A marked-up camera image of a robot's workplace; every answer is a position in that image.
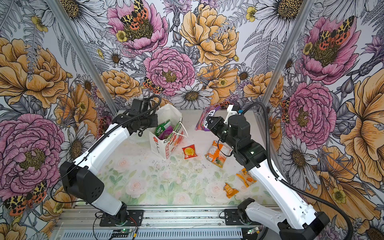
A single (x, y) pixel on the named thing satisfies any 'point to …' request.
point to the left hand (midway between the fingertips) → (154, 124)
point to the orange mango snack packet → (218, 153)
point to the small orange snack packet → (230, 192)
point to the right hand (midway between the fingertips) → (205, 123)
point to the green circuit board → (120, 233)
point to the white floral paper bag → (165, 148)
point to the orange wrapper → (245, 176)
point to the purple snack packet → (166, 133)
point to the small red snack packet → (189, 151)
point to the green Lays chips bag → (178, 127)
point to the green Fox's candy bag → (160, 127)
